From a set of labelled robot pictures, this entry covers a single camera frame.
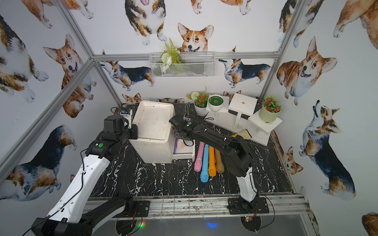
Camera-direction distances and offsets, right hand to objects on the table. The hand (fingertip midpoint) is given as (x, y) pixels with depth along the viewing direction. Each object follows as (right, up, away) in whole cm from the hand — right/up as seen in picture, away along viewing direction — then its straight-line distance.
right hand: (177, 134), depth 87 cm
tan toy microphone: (+25, -18, -3) cm, 31 cm away
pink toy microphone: (+12, -17, -1) cm, 21 cm away
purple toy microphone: (-1, -7, +1) cm, 7 cm away
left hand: (-19, +7, -12) cm, 24 cm away
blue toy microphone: (+16, -22, -5) cm, 28 cm away
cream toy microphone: (+2, -5, -4) cm, 7 cm away
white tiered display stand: (+38, +11, +10) cm, 41 cm away
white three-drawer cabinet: (-8, -2, -16) cm, 18 cm away
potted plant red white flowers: (+14, +21, +16) cm, 30 cm away
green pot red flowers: (+53, +14, -4) cm, 55 cm away
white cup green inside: (+23, +19, +3) cm, 30 cm away
